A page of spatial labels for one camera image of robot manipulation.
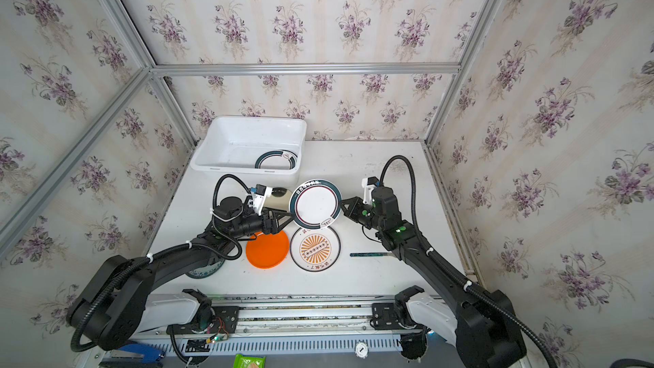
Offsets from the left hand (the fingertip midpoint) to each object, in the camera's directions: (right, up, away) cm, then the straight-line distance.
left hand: (290, 213), depth 80 cm
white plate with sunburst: (+8, -14, +7) cm, 17 cm away
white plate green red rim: (+8, +2, +4) cm, 9 cm away
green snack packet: (-9, -37, -13) cm, 40 cm away
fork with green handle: (+27, -16, +6) cm, 32 cm away
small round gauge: (+21, -36, -11) cm, 43 cm away
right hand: (+14, +3, -1) cm, 15 cm away
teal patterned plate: (-28, -19, +2) cm, 34 cm away
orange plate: (-9, -14, +6) cm, 18 cm away
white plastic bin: (-18, +22, +37) cm, 47 cm away
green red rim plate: (-11, +18, +32) cm, 38 cm away
